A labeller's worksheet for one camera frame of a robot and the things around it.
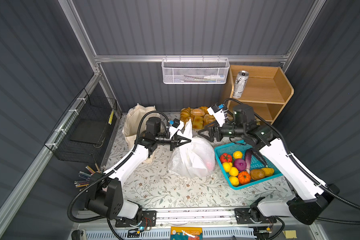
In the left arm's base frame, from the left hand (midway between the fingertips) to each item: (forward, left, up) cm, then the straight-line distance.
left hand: (190, 140), depth 73 cm
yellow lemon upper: (-6, -22, -18) cm, 29 cm away
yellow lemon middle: (-8, -25, -21) cm, 34 cm away
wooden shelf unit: (+31, -51, +5) cm, 60 cm away
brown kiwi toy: (-12, -36, -18) cm, 42 cm away
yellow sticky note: (-38, -44, -24) cm, 63 cm away
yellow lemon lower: (-14, -24, -21) cm, 34 cm away
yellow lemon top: (+2, -30, -21) cm, 37 cm away
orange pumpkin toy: (-13, -29, -20) cm, 38 cm away
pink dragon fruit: (-6, -11, -17) cm, 21 cm away
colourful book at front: (-35, +4, -26) cm, 44 cm away
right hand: (-1, -5, +8) cm, 10 cm away
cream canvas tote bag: (+24, +33, -6) cm, 41 cm away
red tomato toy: (0, -22, -19) cm, 29 cm away
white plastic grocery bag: (-5, -2, -9) cm, 11 cm away
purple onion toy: (-5, -30, -20) cm, 36 cm away
